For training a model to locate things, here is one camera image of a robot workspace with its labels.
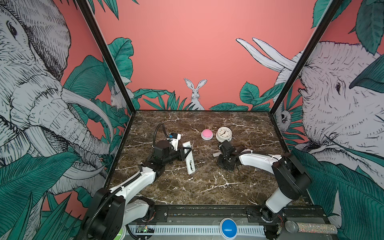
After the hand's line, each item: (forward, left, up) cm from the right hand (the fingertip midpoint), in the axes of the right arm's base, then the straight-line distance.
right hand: (216, 163), depth 90 cm
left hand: (+3, +15, +15) cm, 22 cm away
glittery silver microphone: (-32, -33, +3) cm, 46 cm away
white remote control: (-2, +16, +12) cm, 20 cm away
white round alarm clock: (+21, -7, +3) cm, 22 cm away
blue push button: (-33, -3, +1) cm, 33 cm away
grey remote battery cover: (+7, 0, -1) cm, 7 cm away
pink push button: (+22, +5, 0) cm, 23 cm away
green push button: (-35, +46, +2) cm, 58 cm away
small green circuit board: (-33, +37, -1) cm, 50 cm away
